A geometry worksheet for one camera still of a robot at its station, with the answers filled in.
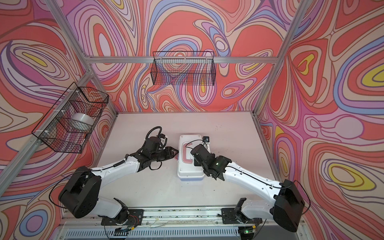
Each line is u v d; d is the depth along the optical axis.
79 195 0.43
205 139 0.69
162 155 0.74
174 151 0.84
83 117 0.73
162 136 0.80
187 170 0.76
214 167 0.55
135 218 0.72
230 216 0.73
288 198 0.41
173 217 0.75
